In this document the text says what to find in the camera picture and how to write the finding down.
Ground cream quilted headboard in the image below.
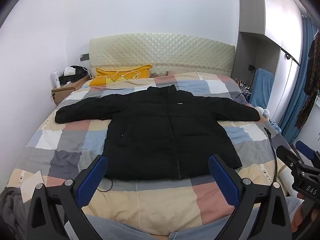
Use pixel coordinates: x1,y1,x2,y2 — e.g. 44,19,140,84
89,32,236,79

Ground person's right hand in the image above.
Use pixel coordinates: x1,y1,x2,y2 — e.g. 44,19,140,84
292,193,305,233

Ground grey blanket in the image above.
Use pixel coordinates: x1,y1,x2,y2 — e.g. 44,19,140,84
0,186,32,240

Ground dark patterned hanging clothes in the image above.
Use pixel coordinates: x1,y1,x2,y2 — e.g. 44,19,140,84
295,31,320,135

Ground white plush toy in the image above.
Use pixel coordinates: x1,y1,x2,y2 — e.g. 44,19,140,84
255,106,272,118

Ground checkered bed duvet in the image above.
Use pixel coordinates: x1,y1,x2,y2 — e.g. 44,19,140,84
0,72,293,233

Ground wooden nightstand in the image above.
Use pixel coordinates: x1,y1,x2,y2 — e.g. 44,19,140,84
51,76,92,105

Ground blue curtain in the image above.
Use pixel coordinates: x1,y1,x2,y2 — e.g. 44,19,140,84
279,16,319,143

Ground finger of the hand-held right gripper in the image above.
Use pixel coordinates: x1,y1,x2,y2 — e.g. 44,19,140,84
276,145,304,173
295,141,320,162

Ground grey wardrobe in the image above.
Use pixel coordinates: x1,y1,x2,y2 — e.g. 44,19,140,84
231,0,304,110

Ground white bottle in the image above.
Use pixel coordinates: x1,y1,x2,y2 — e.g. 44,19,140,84
51,70,61,88

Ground yellow pillow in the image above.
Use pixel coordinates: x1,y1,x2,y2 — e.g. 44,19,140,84
89,64,153,87

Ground blue cloth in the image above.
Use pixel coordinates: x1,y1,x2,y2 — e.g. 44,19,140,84
269,121,282,135

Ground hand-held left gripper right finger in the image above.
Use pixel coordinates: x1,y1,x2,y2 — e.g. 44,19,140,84
208,154,293,240

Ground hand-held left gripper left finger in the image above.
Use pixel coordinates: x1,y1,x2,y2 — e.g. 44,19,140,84
26,155,108,240

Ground black puffer jacket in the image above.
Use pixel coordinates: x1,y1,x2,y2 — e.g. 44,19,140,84
55,85,261,180

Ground black bag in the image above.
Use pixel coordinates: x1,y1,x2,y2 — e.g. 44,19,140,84
58,65,88,85

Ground blue covered chair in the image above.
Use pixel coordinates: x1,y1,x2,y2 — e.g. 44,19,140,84
249,68,274,108

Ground black cable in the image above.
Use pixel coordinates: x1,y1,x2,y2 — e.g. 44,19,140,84
264,127,279,184

